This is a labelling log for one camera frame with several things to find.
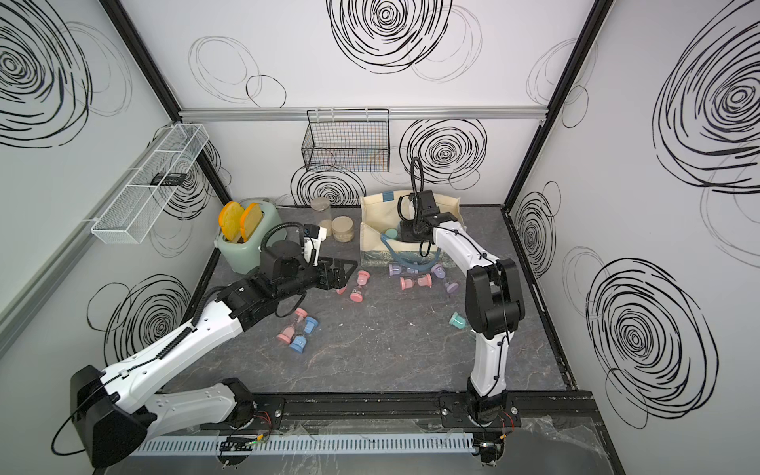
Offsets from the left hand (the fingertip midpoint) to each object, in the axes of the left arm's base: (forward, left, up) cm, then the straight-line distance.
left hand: (345, 262), depth 72 cm
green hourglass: (+23, -12, -15) cm, 29 cm away
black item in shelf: (+19, +48, +9) cm, 53 cm away
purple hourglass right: (+13, -28, -23) cm, 39 cm away
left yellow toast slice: (+18, +37, -5) cm, 41 cm away
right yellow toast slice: (+19, +32, -6) cm, 37 cm away
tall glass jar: (+31, +14, -13) cm, 36 cm away
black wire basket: (+69, +8, -9) cm, 70 cm away
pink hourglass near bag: (+8, -18, -23) cm, 30 cm away
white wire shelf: (+11, +54, +7) cm, 55 cm away
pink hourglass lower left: (-9, +18, -24) cm, 32 cm away
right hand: (+22, -19, -12) cm, 31 cm away
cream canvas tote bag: (+15, -8, -9) cm, 19 cm away
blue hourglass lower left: (-12, +14, -23) cm, 30 cm away
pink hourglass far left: (+5, +4, -24) cm, 25 cm away
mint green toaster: (+11, +34, -14) cm, 38 cm away
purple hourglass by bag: (+13, -13, -23) cm, 29 cm away
